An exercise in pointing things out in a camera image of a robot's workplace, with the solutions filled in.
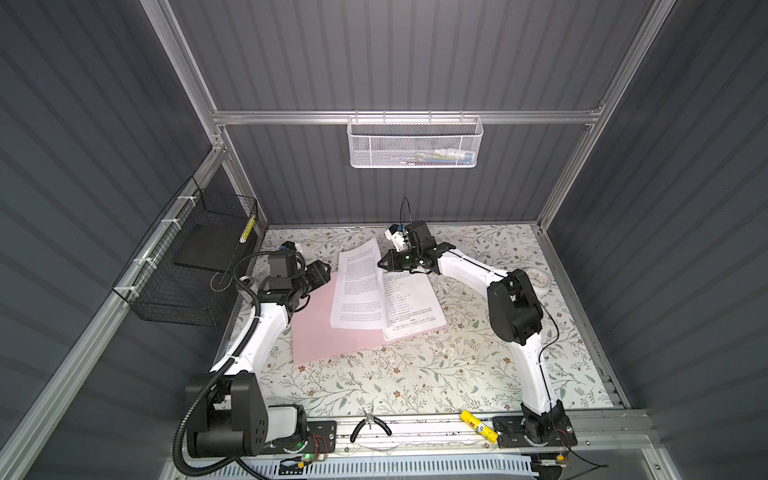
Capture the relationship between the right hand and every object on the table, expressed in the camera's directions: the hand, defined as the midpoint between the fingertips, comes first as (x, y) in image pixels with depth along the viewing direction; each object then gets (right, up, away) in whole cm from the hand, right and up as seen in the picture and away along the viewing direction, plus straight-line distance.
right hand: (381, 265), depth 95 cm
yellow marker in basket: (-37, +11, -14) cm, 40 cm away
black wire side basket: (-49, -1, -23) cm, 54 cm away
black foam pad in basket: (-44, +6, -18) cm, 48 cm away
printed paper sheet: (-7, -11, +3) cm, 14 cm away
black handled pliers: (-3, -39, -18) cm, 43 cm away
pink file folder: (-20, -22, -6) cm, 30 cm away
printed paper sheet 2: (+9, -13, +1) cm, 16 cm away
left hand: (-17, -1, -9) cm, 19 cm away
